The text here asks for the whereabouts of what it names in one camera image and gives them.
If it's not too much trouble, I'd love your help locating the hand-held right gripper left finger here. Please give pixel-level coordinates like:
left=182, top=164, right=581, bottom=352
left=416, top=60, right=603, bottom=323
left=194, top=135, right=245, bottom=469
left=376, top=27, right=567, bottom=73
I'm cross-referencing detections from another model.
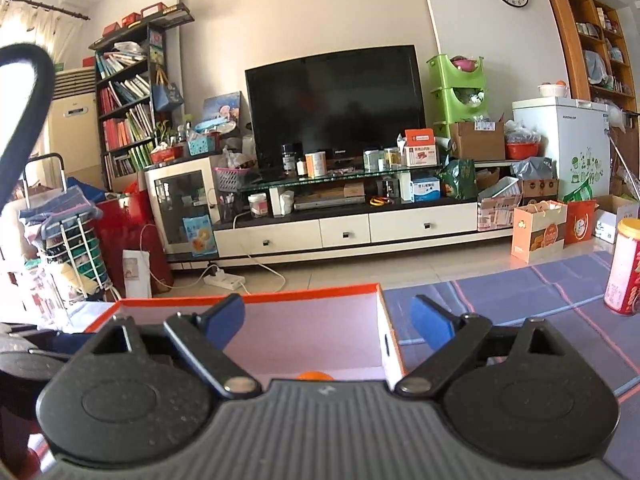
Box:
left=75, top=293, right=263, bottom=400

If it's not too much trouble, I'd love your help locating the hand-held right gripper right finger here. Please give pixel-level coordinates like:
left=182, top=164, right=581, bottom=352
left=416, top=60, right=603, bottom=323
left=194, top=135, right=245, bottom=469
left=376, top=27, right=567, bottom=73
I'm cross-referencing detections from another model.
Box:
left=394, top=294, right=573, bottom=400

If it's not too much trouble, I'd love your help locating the orange cardboard box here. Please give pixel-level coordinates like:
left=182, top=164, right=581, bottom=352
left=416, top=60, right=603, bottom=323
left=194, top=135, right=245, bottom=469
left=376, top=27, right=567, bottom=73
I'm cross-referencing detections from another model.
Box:
left=82, top=283, right=408, bottom=397

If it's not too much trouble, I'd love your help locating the white power strip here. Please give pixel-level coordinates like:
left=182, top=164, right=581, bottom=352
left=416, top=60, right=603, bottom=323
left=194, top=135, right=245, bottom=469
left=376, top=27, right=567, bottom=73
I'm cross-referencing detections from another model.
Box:
left=204, top=264, right=246, bottom=291

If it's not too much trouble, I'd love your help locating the blue snack packet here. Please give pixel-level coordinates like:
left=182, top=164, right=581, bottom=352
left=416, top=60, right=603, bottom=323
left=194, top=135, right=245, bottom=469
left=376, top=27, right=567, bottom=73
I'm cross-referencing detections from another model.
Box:
left=182, top=214, right=219, bottom=257

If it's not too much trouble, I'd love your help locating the white television cabinet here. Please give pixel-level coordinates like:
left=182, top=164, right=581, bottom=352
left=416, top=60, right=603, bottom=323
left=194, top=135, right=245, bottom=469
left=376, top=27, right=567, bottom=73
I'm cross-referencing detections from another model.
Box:
left=212, top=157, right=517, bottom=267

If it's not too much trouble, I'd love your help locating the white paper bag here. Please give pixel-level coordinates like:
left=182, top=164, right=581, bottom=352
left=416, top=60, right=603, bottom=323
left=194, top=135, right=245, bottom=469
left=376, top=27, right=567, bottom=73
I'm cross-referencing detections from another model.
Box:
left=123, top=248, right=153, bottom=300

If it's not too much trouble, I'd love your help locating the blue plaid tablecloth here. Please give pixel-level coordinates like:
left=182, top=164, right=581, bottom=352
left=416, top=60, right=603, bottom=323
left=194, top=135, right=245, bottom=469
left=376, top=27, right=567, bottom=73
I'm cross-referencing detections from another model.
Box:
left=380, top=252, right=640, bottom=480

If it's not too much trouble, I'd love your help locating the pink printed carton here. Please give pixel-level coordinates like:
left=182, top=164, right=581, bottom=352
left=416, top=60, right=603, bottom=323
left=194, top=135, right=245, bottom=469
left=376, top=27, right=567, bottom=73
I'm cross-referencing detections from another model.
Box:
left=477, top=195, right=521, bottom=232

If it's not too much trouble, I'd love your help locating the white glass door cabinet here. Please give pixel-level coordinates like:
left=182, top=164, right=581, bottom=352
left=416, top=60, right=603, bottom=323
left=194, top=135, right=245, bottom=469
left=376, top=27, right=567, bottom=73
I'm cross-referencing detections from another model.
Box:
left=143, top=154, right=224, bottom=257

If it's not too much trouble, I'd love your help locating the large red bag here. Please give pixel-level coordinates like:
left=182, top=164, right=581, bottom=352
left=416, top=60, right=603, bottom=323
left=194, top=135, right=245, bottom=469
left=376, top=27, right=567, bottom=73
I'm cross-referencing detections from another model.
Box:
left=94, top=189, right=174, bottom=296

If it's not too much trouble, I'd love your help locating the blue and white carton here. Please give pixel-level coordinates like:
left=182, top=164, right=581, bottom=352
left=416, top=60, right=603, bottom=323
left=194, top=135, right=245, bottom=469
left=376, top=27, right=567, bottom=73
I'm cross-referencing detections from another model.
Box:
left=410, top=178, right=442, bottom=203

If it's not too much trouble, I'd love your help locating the orange gift bag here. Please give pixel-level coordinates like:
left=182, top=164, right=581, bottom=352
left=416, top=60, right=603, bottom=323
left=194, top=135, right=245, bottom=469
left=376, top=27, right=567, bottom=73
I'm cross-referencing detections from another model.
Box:
left=510, top=199, right=569, bottom=264

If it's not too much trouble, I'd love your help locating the pink plastic basket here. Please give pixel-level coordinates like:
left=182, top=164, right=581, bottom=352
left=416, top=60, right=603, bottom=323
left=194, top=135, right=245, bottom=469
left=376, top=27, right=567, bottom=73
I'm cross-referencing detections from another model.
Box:
left=213, top=166, right=251, bottom=193

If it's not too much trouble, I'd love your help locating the green plastic bag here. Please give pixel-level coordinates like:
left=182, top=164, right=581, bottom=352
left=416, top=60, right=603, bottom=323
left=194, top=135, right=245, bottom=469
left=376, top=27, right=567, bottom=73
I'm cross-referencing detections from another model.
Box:
left=439, top=158, right=479, bottom=200

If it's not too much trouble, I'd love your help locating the white plastic basket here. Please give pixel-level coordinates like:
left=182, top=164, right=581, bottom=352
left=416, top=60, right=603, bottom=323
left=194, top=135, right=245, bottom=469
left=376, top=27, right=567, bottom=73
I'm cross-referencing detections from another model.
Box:
left=477, top=176, right=521, bottom=200

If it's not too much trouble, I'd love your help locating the silver disc player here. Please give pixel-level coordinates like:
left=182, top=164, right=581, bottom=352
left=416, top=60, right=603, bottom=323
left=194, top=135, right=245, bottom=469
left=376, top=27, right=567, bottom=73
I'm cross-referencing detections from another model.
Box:
left=293, top=193, right=366, bottom=210

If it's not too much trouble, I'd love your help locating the brown carton with round marks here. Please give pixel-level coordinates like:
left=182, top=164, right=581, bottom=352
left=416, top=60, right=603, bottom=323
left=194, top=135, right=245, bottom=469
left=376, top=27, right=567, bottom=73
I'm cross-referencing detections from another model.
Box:
left=522, top=178, right=560, bottom=206

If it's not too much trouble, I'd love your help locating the orange and white carton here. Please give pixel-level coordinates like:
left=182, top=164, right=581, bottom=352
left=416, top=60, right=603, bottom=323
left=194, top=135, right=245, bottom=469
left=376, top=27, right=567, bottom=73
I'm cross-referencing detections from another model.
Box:
left=403, top=128, right=437, bottom=168

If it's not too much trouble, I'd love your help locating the teal plastic basket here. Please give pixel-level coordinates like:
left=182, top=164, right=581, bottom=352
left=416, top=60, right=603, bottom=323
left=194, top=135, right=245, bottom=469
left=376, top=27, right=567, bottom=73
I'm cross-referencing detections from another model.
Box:
left=187, top=134, right=219, bottom=156

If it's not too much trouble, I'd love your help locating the red gift bag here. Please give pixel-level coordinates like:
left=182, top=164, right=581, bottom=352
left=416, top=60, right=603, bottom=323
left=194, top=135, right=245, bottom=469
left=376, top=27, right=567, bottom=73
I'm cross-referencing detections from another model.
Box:
left=564, top=199, right=599, bottom=245

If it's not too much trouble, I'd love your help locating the white tin with orange label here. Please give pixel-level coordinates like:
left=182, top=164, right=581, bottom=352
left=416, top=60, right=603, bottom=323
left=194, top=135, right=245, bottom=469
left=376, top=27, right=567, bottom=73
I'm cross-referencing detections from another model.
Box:
left=304, top=151, right=329, bottom=178

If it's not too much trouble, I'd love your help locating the grey plastic bag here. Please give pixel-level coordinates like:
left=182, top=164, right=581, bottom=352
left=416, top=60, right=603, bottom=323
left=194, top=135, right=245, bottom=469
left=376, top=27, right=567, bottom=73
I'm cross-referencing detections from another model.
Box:
left=512, top=156, right=556, bottom=181

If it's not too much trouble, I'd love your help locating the brown cardboard box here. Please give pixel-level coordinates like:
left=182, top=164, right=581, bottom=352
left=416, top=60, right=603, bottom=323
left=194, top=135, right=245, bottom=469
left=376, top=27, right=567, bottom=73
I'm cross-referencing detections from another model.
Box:
left=449, top=119, right=507, bottom=162

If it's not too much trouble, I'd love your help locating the red plastic basin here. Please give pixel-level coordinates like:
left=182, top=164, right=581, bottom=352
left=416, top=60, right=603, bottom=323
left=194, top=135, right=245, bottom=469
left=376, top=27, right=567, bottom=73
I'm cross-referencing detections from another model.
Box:
left=504, top=142, right=542, bottom=161

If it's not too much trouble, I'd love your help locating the red can with yellow lid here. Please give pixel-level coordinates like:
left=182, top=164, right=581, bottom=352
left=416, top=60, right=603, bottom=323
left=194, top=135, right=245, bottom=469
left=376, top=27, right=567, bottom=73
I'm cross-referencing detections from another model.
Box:
left=603, top=218, right=640, bottom=317

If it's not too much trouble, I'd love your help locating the blue picture board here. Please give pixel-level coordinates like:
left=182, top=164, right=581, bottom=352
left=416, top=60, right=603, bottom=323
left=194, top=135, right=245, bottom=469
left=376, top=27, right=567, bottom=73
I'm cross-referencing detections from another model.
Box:
left=202, top=91, right=244, bottom=134

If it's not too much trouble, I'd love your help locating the small open cardboard box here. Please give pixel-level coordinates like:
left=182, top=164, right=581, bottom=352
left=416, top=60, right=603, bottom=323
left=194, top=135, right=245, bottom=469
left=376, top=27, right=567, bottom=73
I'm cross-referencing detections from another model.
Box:
left=594, top=194, right=640, bottom=245

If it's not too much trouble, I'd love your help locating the green plastic storage rack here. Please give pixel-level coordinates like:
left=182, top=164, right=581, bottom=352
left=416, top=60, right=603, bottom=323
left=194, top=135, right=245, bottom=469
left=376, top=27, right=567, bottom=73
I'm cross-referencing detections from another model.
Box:
left=426, top=54, right=489, bottom=139

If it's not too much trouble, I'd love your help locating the dark bookshelf with books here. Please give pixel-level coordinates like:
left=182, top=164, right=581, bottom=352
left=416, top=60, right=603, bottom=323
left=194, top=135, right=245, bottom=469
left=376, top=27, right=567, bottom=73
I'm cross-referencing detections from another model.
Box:
left=88, top=2, right=195, bottom=194

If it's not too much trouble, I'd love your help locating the white chest freezer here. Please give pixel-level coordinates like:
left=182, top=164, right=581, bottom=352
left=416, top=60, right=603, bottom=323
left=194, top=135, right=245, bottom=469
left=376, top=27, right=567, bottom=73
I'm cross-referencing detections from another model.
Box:
left=512, top=98, right=611, bottom=202

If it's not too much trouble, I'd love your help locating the blue hanging gift bag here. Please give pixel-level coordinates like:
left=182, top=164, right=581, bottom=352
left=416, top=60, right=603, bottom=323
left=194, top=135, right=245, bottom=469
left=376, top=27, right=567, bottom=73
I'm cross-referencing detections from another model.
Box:
left=152, top=67, right=185, bottom=113

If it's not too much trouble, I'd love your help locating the black flat television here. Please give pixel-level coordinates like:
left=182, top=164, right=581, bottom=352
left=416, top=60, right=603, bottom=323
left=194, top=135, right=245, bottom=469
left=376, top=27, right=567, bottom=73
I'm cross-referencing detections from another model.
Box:
left=244, top=44, right=427, bottom=169

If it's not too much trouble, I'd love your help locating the standing air conditioner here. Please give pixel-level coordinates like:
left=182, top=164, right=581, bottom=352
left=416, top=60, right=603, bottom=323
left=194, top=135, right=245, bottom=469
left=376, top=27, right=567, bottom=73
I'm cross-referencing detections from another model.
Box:
left=47, top=67, right=104, bottom=192

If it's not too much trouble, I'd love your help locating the wire shopping trolley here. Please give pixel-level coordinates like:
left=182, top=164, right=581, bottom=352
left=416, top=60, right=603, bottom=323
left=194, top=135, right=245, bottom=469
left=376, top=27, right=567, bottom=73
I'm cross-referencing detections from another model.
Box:
left=19, top=153, right=115, bottom=307

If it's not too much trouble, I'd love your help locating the black strap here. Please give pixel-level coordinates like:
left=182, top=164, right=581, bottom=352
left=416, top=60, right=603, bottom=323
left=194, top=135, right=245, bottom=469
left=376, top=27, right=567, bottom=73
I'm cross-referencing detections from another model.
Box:
left=0, top=44, right=56, bottom=207

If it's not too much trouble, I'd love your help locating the wooden wall shelf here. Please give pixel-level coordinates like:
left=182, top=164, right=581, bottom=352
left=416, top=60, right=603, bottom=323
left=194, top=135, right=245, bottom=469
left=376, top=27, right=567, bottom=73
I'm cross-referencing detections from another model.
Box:
left=548, top=0, right=640, bottom=112

